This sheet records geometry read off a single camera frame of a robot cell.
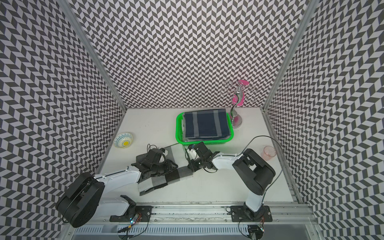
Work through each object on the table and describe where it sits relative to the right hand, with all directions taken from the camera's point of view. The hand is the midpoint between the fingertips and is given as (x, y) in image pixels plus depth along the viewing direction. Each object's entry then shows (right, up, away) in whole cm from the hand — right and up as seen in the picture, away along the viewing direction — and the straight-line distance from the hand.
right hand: (189, 168), depth 89 cm
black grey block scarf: (-4, -1, -4) cm, 6 cm away
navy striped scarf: (+10, +26, +6) cm, 28 cm away
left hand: (-8, 0, -2) cm, 9 cm away
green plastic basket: (-7, +21, +11) cm, 24 cm away
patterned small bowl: (-45, +16, +9) cm, 49 cm away
